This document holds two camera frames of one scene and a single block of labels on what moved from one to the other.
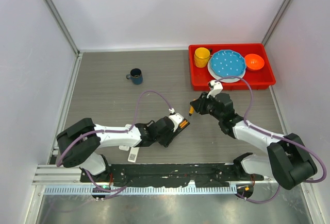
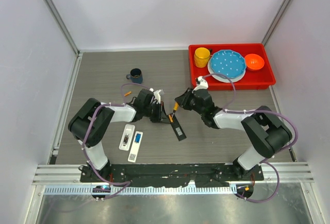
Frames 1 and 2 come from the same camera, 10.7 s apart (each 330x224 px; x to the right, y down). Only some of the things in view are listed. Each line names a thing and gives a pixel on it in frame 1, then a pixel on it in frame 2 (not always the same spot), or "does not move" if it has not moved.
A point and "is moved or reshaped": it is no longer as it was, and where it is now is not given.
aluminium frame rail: (51, 174) does not move
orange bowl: (253, 62) does not move
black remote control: (179, 129) is moved or reshaped
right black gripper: (199, 104) to (183, 100)
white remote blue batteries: (133, 154) does not move
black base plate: (201, 174) does not move
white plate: (218, 77) does not move
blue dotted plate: (228, 63) does not move
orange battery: (184, 125) is moved or reshaped
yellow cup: (201, 57) does not move
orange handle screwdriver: (192, 110) to (175, 108)
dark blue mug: (135, 75) does not move
